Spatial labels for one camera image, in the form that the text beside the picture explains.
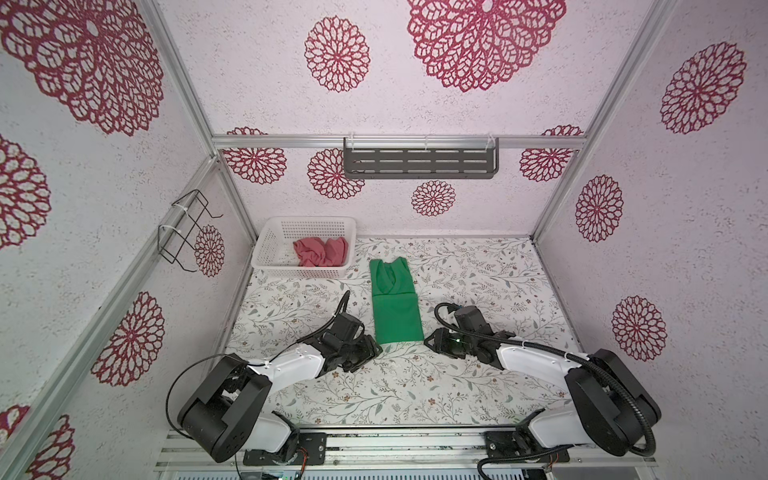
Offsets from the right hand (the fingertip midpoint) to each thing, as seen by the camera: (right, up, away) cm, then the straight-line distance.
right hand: (427, 339), depth 88 cm
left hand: (-15, -5, 0) cm, 15 cm away
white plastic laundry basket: (-54, +27, +25) cm, 66 cm away
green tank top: (-8, +6, +12) cm, 16 cm away
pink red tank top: (-37, +26, +15) cm, 48 cm away
